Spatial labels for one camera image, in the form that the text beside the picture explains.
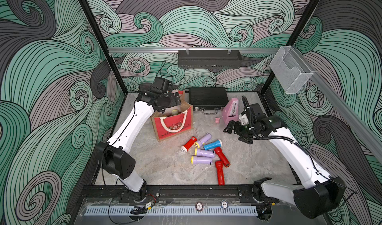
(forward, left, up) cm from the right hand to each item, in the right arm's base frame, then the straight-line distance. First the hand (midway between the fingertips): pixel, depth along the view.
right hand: (229, 134), depth 75 cm
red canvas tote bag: (+10, +29, -2) cm, 30 cm away
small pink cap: (+20, +1, -17) cm, 26 cm away
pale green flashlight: (+23, +30, -10) cm, 39 cm away
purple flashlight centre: (+5, +12, -16) cm, 20 cm away
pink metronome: (+21, -7, -9) cm, 24 cm away
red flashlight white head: (+2, +21, -17) cm, 27 cm away
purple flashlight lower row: (-8, +16, -15) cm, 23 cm away
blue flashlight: (+2, +3, -15) cm, 15 cm away
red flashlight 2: (-3, +4, -16) cm, 16 cm away
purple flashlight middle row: (-4, +10, -15) cm, 19 cm away
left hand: (+16, +29, +9) cm, 35 cm away
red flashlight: (-11, +4, -16) cm, 20 cm away
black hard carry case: (+36, +6, -13) cm, 39 cm away
